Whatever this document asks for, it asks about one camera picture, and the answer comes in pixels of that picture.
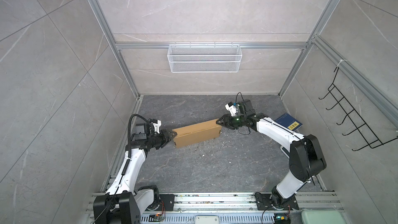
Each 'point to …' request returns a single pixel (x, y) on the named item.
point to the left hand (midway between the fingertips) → (174, 133)
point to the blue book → (289, 122)
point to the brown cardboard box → (193, 134)
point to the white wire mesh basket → (202, 58)
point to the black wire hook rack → (360, 124)
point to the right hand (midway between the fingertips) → (218, 122)
